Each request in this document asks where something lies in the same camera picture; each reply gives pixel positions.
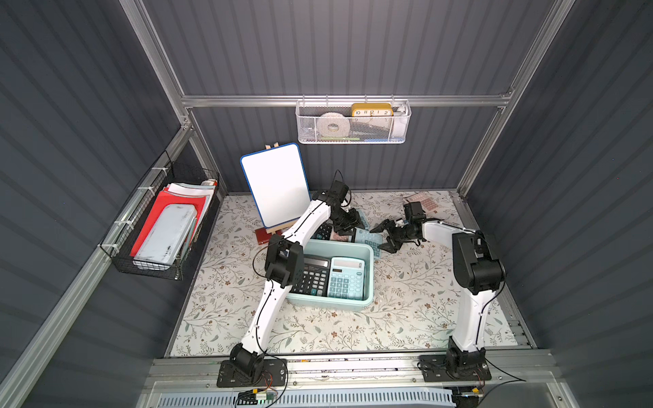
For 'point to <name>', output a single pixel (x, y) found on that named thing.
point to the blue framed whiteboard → (278, 183)
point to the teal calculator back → (346, 278)
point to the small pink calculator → (335, 236)
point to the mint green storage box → (338, 249)
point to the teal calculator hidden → (375, 240)
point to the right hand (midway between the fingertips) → (379, 235)
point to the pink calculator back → (427, 202)
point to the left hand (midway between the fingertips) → (365, 232)
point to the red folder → (160, 212)
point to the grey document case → (167, 237)
